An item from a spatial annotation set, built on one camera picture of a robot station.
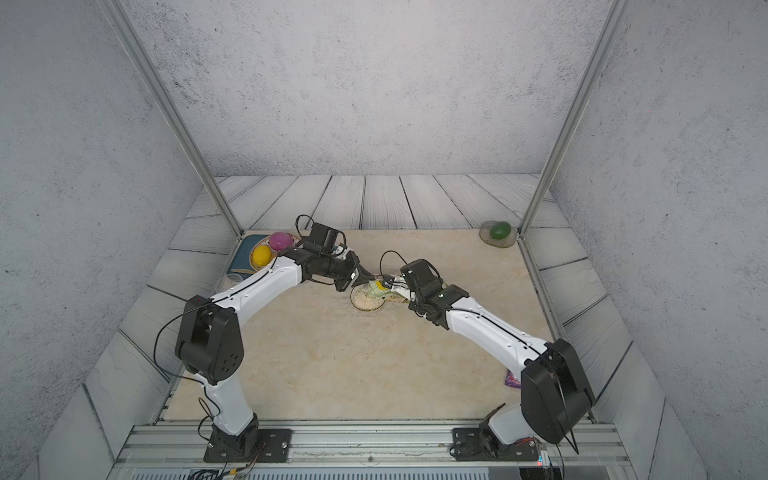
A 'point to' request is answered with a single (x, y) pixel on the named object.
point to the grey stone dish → (485, 235)
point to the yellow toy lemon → (261, 255)
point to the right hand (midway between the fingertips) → (430, 280)
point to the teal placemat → (240, 262)
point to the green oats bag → (378, 288)
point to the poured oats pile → (363, 301)
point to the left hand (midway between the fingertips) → (379, 276)
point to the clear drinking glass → (227, 281)
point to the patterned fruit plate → (262, 241)
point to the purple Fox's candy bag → (512, 381)
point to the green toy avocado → (500, 230)
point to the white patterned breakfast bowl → (365, 285)
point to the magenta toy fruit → (281, 240)
